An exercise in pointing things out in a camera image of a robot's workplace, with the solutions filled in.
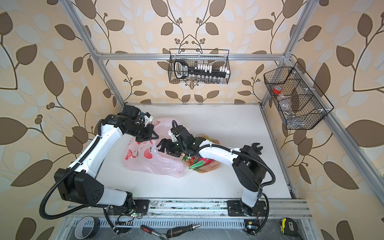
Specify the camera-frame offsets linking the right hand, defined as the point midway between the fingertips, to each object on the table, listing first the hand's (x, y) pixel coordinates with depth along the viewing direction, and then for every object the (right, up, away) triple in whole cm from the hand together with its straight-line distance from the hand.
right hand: (159, 151), depth 77 cm
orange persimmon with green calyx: (+13, -4, +5) cm, 15 cm away
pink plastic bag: (-6, -2, -3) cm, 7 cm away
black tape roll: (-33, -34, -7) cm, 48 cm away
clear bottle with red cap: (+63, +24, -4) cm, 68 cm away
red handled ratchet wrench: (-3, -34, -9) cm, 35 cm away
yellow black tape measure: (+61, -32, -10) cm, 70 cm away
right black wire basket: (+72, +25, -2) cm, 77 cm away
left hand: (0, +9, 0) cm, 9 cm away
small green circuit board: (+46, -34, -6) cm, 58 cm away
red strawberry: (+17, -6, +8) cm, 20 cm away
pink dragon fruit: (+20, -8, +5) cm, 22 cm away
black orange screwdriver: (+9, -33, -11) cm, 36 cm away
